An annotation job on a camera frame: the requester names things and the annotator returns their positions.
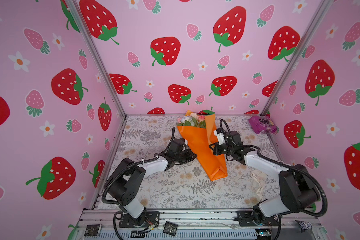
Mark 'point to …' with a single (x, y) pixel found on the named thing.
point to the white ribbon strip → (258, 183)
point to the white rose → (186, 118)
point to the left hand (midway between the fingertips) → (198, 156)
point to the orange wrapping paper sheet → (199, 139)
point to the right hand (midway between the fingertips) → (208, 145)
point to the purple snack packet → (263, 124)
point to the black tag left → (92, 230)
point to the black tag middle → (170, 228)
